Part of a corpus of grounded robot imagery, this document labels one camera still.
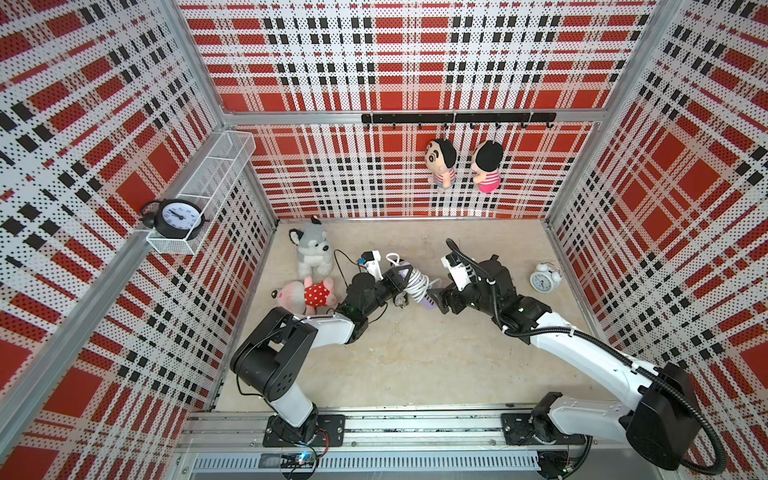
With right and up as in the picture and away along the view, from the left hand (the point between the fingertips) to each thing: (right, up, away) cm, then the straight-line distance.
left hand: (416, 268), depth 86 cm
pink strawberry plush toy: (-37, -10, +7) cm, 39 cm away
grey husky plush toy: (-34, +3, +12) cm, 36 cm away
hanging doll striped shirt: (+8, +34, +5) cm, 35 cm away
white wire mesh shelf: (-57, +22, -6) cm, 61 cm away
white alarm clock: (+42, -4, +9) cm, 44 cm away
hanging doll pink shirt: (+23, +34, +10) cm, 42 cm away
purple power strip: (+3, -10, -2) cm, 10 cm away
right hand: (+8, -3, -7) cm, 11 cm away
